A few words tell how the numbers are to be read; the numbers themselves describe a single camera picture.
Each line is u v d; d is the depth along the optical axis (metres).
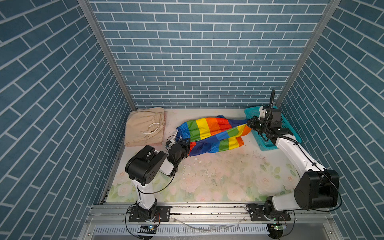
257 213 0.74
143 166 0.50
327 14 0.73
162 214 0.74
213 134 0.89
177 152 0.74
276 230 0.71
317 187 0.42
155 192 0.48
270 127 0.65
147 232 0.72
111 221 0.74
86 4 0.69
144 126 1.03
